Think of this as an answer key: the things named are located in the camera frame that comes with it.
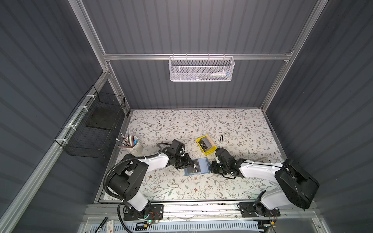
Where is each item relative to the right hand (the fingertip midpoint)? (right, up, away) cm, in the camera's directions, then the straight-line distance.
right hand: (210, 168), depth 88 cm
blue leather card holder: (-3, +1, +1) cm, 4 cm away
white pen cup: (-44, +13, 0) cm, 46 cm away
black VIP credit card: (-8, 0, +1) cm, 8 cm away
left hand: (-10, +2, -1) cm, 10 cm away
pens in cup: (-50, +16, +4) cm, 52 cm away
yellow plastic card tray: (+2, +9, +7) cm, 12 cm away
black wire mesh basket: (-64, +23, -14) cm, 70 cm away
